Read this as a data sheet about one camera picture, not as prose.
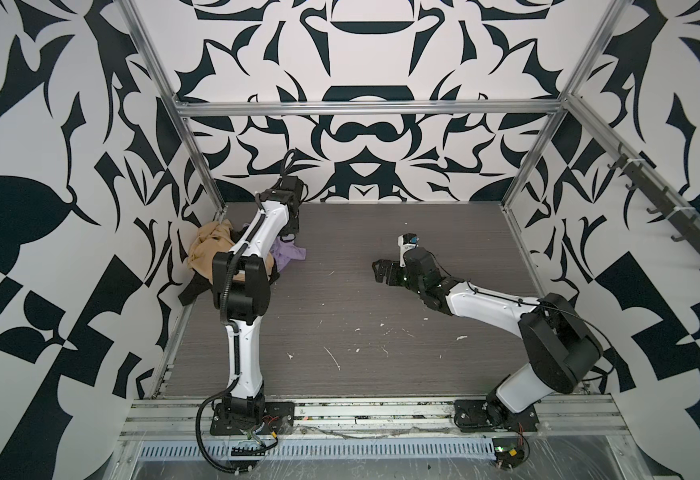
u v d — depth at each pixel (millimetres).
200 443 685
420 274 686
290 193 715
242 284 554
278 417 729
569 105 876
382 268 809
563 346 452
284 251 991
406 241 806
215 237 1000
